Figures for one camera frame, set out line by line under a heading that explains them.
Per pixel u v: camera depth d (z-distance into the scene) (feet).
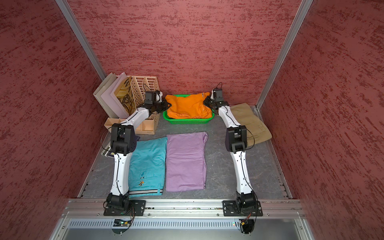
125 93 3.26
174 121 3.51
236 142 2.24
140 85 3.57
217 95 2.86
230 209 2.39
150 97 2.79
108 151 3.01
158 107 3.00
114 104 3.07
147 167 2.80
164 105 3.11
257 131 3.40
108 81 3.05
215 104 2.82
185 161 2.93
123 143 2.05
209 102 3.18
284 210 2.49
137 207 2.43
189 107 3.62
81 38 2.69
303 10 2.37
